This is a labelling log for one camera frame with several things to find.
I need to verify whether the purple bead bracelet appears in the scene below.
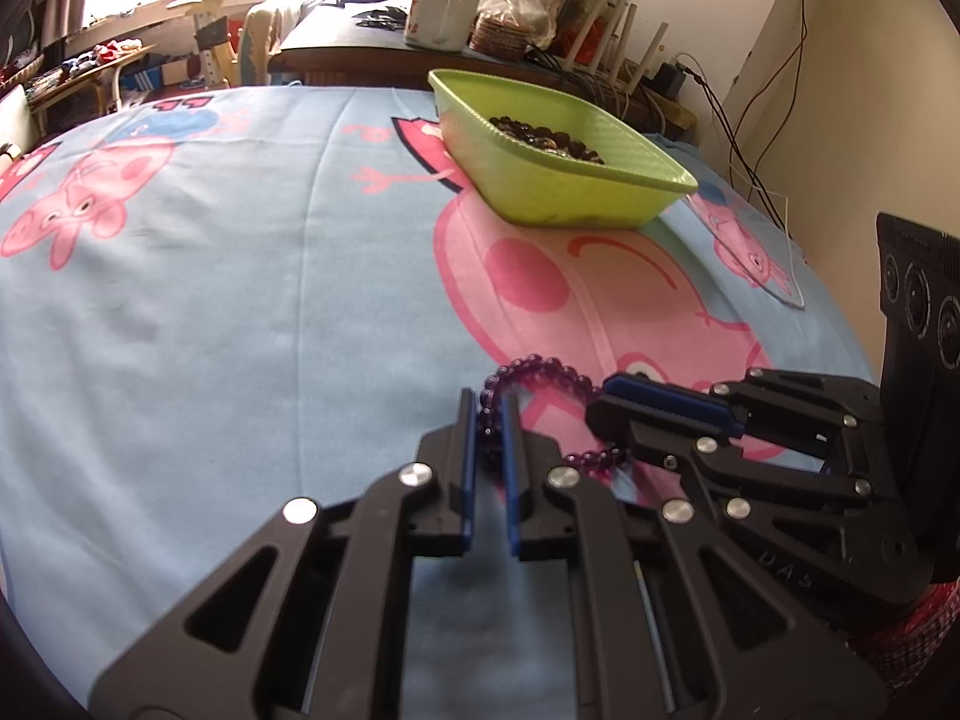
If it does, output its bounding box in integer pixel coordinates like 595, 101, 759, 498
478, 352, 635, 476

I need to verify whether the white charging cable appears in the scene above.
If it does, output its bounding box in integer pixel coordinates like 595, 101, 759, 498
709, 187, 809, 311

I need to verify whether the black power adapter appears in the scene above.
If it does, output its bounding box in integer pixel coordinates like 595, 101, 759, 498
652, 60, 692, 99

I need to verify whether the dark wooden desk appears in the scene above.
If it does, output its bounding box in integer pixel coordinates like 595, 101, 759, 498
268, 0, 700, 145

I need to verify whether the wooden giraffe figure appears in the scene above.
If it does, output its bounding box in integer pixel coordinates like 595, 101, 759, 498
166, 0, 235, 92

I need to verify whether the blue striped shoe box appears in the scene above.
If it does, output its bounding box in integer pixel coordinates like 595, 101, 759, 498
120, 60, 209, 92

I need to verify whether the white router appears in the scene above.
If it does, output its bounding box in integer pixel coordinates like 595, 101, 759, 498
562, 0, 670, 96

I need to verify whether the small wooden folding table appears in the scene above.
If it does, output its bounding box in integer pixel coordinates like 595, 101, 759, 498
26, 45, 160, 122

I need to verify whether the white chair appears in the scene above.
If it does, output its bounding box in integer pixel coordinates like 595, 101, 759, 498
0, 86, 32, 160

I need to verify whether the cartoon pig printed bed sheet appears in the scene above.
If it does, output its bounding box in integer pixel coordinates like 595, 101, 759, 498
0, 84, 878, 720

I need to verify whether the heap of small clothes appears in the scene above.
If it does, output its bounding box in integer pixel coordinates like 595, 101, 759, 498
0, 37, 145, 89

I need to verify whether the black wall cable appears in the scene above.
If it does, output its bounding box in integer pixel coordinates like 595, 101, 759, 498
675, 0, 827, 220

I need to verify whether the person's right forearm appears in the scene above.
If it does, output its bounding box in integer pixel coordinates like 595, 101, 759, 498
847, 577, 960, 695

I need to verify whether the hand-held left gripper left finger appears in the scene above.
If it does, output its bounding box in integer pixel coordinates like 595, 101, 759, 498
90, 388, 477, 720

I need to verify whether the white enamel mug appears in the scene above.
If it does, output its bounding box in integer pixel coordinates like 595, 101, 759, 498
403, 0, 483, 54

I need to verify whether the dark bead bracelet with charms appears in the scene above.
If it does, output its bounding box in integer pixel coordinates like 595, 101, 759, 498
487, 114, 562, 152

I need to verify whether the green plastic basin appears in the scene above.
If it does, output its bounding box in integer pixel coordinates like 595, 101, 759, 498
427, 69, 700, 230

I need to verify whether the clear plastic food bag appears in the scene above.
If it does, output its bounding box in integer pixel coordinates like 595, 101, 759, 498
469, 0, 561, 62

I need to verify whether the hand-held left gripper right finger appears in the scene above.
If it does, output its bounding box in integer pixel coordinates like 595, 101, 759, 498
501, 392, 890, 720

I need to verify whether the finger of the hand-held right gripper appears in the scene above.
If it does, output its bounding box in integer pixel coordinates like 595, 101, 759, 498
602, 367, 887, 467
585, 397, 875, 512

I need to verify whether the pale draped towel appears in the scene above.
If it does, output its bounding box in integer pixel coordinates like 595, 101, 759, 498
244, 0, 317, 89

